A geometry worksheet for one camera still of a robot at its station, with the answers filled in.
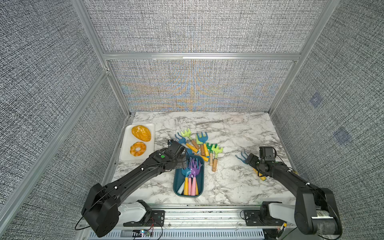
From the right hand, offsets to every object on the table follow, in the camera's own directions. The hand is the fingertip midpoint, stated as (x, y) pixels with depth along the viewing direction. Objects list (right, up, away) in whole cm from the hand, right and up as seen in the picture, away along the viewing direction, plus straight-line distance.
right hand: (253, 158), depth 91 cm
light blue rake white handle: (-43, -15, -10) cm, 47 cm away
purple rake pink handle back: (-36, -5, -5) cm, 36 cm away
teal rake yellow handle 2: (-34, -15, -10) cm, 39 cm away
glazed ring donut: (-71, +8, +8) cm, 72 cm away
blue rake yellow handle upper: (-44, +10, +14) cm, 47 cm away
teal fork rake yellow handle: (-41, -7, -5) cm, 42 cm away
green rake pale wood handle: (-25, 0, +4) cm, 25 cm away
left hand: (-44, +1, -9) cm, 44 cm away
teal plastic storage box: (-45, -10, -6) cm, 46 cm away
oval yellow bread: (-72, +15, +12) cm, 74 cm away
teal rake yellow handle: (-5, -1, +2) cm, 5 cm away
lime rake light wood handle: (-21, +4, +7) cm, 23 cm away
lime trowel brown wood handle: (-32, +9, +12) cm, 35 cm away
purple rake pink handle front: (-38, -11, -8) cm, 41 cm away
